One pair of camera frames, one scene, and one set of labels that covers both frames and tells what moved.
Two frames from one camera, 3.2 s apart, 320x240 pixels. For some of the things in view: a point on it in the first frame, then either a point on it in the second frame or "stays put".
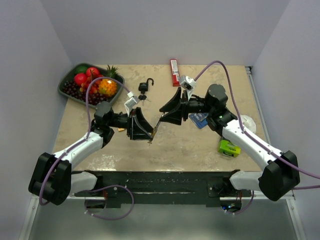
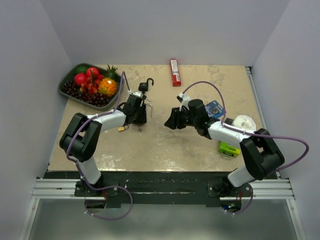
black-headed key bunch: [143, 97] stays put
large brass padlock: [154, 132] -> [151, 108]
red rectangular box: [176, 79] stays put
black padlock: [143, 86] stays put
